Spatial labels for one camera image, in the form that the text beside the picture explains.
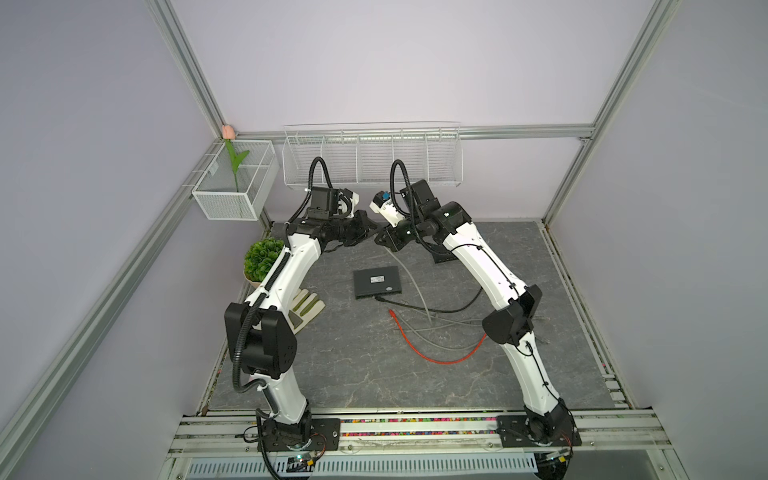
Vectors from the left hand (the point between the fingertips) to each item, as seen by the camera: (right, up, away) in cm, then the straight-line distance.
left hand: (384, 230), depth 81 cm
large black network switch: (-3, -17, +21) cm, 27 cm away
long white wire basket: (-8, +26, +16) cm, 31 cm away
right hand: (-1, -3, +1) cm, 3 cm away
